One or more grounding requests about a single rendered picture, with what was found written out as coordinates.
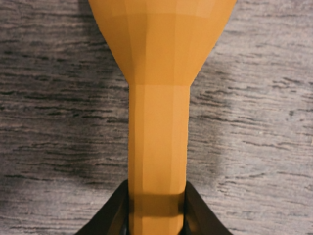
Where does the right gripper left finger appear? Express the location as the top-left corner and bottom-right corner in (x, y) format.
(74, 180), (128, 235)

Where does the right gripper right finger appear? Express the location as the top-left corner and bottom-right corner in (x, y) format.
(183, 181), (234, 235)

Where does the orange scoop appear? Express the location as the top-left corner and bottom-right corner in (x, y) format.
(88, 0), (236, 235)

